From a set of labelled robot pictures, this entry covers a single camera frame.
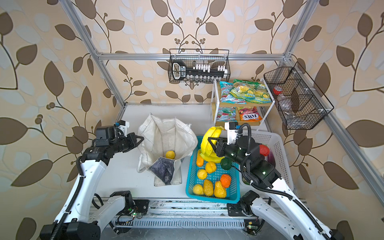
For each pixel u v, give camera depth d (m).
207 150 0.66
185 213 0.74
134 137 0.68
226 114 0.89
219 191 0.74
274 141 0.89
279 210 0.45
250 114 0.90
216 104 0.75
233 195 0.76
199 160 0.87
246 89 0.72
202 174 0.81
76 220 0.38
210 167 0.83
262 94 0.75
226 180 0.77
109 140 0.59
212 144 0.63
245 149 0.48
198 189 0.75
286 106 0.74
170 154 0.88
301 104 0.73
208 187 0.77
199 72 0.83
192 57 0.91
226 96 0.75
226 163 0.83
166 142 0.99
